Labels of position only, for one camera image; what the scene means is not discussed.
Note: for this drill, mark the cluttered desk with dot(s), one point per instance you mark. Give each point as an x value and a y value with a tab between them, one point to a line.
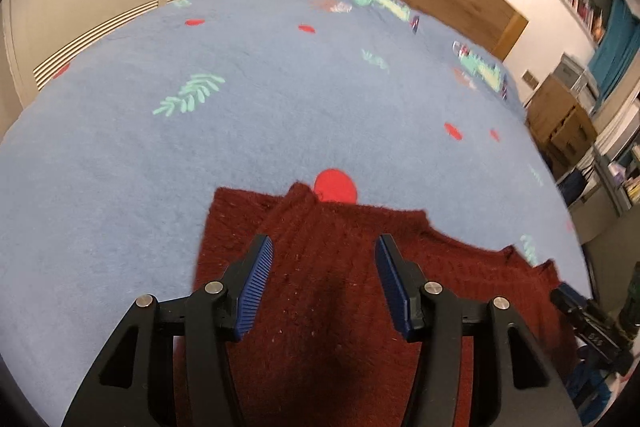
612	177

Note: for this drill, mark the long teal curtain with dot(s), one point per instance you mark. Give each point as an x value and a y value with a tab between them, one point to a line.
615	47

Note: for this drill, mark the dark red knitted sweater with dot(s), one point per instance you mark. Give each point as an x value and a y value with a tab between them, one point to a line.
325	267

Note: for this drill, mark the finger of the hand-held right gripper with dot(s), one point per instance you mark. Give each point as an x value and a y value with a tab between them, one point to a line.
595	332

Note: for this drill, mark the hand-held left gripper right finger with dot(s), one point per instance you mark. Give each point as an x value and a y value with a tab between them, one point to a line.
395	287

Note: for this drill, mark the dark bag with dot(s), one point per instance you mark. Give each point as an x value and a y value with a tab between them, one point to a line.
574	187

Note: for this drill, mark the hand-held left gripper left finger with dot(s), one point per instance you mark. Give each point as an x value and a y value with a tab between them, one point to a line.
255	287

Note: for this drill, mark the wooden nightstand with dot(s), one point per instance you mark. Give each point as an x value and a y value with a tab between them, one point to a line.
560	117

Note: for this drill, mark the wall outlet plate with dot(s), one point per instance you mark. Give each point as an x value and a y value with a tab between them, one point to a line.
530	80

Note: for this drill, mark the white printer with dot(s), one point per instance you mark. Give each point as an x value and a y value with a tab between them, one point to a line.
572	74

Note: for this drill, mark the blue printed blanket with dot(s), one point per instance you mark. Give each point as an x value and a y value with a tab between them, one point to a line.
200	147

